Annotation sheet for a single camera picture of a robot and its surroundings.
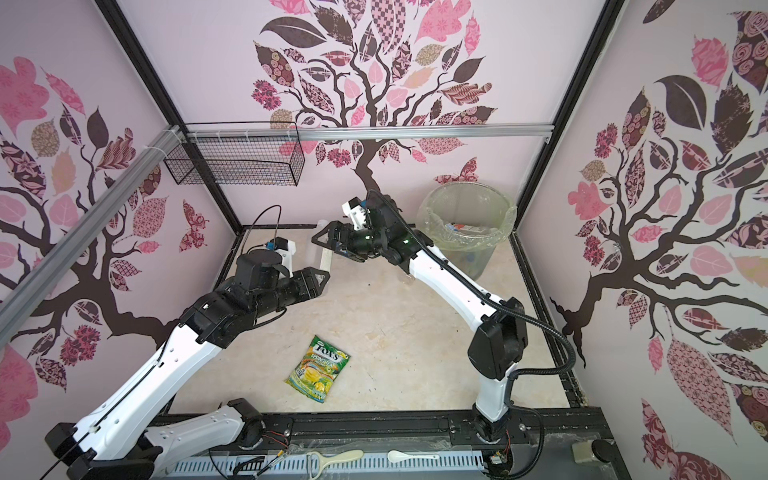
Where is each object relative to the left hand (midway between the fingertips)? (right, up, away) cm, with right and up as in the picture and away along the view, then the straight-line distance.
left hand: (322, 283), depth 69 cm
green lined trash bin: (+43, +19, +37) cm, 60 cm away
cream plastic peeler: (-2, -43, +1) cm, 43 cm away
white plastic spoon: (+17, -42, +1) cm, 45 cm away
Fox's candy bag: (-5, -26, +12) cm, 30 cm away
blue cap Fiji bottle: (+41, +15, +27) cm, 51 cm away
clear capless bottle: (+1, +7, 0) cm, 7 cm away
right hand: (0, +10, +2) cm, 10 cm away
